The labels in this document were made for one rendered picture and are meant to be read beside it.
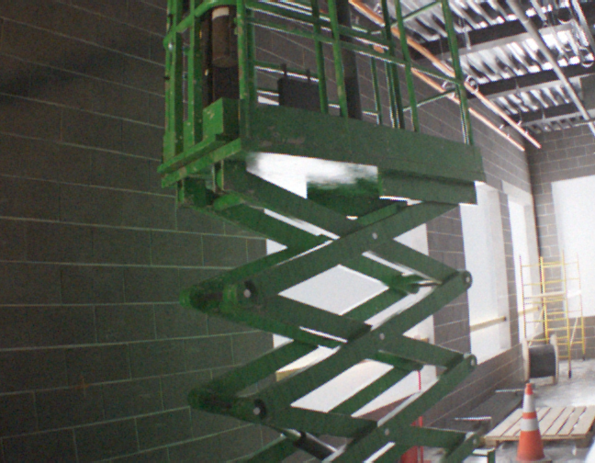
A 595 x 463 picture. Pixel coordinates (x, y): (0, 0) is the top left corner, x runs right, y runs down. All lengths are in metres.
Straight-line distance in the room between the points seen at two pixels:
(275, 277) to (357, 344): 0.50
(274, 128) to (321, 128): 0.24
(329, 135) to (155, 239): 1.31
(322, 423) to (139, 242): 1.43
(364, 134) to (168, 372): 1.69
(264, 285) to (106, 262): 1.12
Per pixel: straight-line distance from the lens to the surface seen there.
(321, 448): 2.69
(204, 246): 3.57
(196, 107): 2.37
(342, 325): 2.52
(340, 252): 2.47
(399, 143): 2.71
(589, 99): 7.33
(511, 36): 6.72
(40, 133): 3.00
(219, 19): 2.47
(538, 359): 8.72
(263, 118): 2.23
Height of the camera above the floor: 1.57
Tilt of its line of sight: 7 degrees up
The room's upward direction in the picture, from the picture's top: 4 degrees counter-clockwise
